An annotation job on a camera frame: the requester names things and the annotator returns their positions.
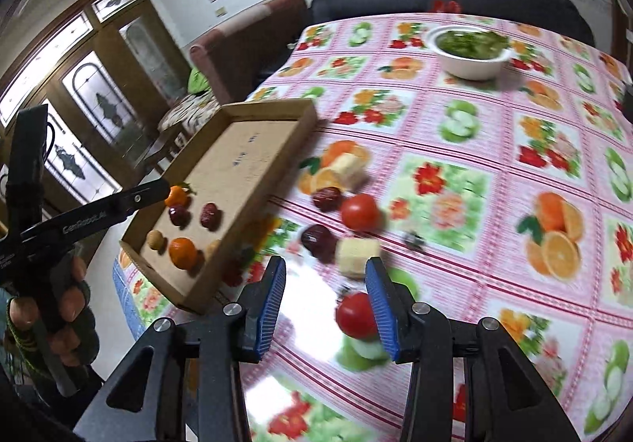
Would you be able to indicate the white bowl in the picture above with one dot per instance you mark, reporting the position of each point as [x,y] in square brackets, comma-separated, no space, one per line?
[462,68]

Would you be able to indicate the red tomato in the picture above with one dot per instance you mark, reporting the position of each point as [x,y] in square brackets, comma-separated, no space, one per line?
[354,316]
[360,213]

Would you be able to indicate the dark plum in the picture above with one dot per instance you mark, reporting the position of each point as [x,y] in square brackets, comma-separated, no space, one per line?
[179,216]
[320,242]

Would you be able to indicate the floral seat cover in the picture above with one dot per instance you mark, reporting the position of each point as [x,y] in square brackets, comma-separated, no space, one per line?
[191,113]

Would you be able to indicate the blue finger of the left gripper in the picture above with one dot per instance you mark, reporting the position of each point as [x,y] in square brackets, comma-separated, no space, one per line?
[133,199]

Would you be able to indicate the wooden glass door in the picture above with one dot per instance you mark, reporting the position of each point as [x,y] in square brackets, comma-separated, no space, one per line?
[107,70]

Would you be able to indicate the dark cup on table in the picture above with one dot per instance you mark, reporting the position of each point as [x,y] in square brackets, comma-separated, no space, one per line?
[627,103]

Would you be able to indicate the small mandarin with leaf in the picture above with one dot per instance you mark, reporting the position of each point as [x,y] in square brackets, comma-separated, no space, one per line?
[179,196]

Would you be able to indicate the green leafy vegetables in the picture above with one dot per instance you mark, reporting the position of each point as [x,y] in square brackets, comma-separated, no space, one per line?
[486,45]

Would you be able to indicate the wooden stool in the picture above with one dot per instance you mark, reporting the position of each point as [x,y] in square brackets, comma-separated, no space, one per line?
[164,148]

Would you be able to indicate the large orange mandarin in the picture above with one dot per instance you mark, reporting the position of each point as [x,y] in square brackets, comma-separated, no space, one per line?
[183,253]

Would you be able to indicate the brown armchair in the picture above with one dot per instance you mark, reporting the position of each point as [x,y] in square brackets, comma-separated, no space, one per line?
[234,53]

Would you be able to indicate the gloved left hand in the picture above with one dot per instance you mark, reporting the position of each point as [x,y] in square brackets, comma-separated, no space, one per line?
[70,326]

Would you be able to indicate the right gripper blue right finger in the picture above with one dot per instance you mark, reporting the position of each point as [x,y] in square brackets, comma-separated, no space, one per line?
[391,304]

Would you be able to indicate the cardboard tray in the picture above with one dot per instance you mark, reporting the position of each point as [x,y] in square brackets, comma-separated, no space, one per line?
[236,160]

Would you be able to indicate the floral fruit pattern tablecloth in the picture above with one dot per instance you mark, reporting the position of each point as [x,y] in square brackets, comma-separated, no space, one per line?
[508,198]

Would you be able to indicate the brown longan left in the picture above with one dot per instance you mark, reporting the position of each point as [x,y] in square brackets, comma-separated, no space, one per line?
[155,240]

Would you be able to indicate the large wrinkled red date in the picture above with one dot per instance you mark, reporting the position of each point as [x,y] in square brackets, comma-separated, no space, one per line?
[210,217]

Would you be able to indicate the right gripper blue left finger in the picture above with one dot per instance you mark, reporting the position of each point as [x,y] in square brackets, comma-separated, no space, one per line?
[261,303]

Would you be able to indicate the wall socket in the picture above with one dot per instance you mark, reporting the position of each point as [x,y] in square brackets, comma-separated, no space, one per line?
[221,11]

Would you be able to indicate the black leather sofa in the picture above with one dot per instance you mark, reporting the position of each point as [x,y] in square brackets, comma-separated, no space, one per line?
[559,16]

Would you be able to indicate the dark plum in tray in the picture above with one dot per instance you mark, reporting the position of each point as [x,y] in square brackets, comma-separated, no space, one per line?
[179,216]

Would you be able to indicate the green cushion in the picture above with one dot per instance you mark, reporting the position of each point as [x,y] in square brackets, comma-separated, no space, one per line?
[197,82]

